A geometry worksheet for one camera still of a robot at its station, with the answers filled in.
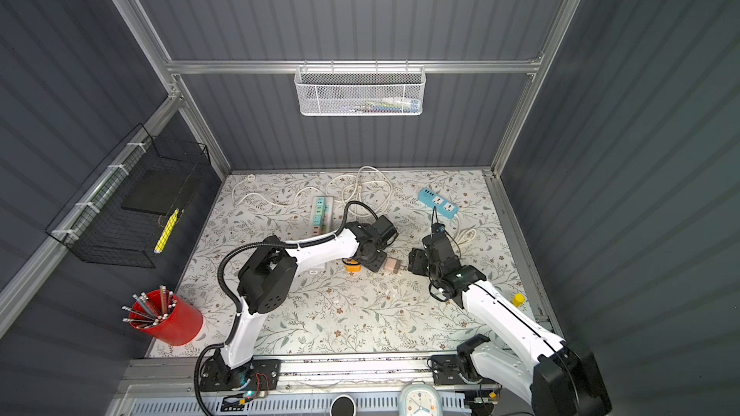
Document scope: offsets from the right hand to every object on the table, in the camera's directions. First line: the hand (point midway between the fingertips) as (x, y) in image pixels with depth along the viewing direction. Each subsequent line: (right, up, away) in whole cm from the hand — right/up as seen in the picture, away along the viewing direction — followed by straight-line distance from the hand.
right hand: (422, 256), depth 84 cm
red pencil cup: (-64, -11, -16) cm, 67 cm away
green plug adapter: (-34, +13, +15) cm, 39 cm away
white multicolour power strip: (-33, +11, +17) cm, 38 cm away
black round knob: (-21, -31, -19) cm, 42 cm away
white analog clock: (-3, -31, -16) cm, 35 cm away
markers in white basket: (-10, +47, +7) cm, 49 cm away
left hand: (-13, -5, +7) cm, 15 cm away
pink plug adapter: (-8, -4, +7) cm, 12 cm away
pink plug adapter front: (-34, +6, +9) cm, 36 cm away
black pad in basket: (-74, +19, -8) cm, 77 cm away
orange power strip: (-21, -2, -4) cm, 21 cm away
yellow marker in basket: (-65, +9, -15) cm, 67 cm away
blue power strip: (+11, +14, +21) cm, 28 cm away
